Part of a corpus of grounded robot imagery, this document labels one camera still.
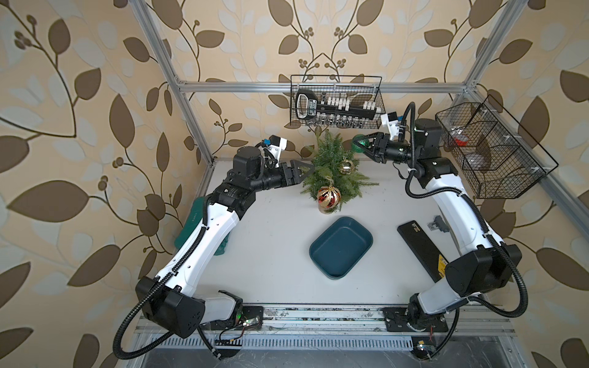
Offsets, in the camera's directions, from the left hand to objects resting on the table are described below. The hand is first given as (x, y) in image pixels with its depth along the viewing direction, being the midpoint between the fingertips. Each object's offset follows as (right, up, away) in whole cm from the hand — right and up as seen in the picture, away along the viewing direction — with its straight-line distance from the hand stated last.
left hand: (304, 167), depth 65 cm
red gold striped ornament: (+7, -9, +4) cm, 12 cm away
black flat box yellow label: (+49, -33, +23) cm, 63 cm away
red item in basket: (+57, +10, +17) cm, 60 cm away
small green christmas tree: (+9, +6, +9) cm, 14 cm away
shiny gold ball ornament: (+14, +1, +10) cm, 17 cm away
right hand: (+16, +7, +5) cm, 18 cm away
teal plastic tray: (+13, -32, +24) cm, 42 cm away
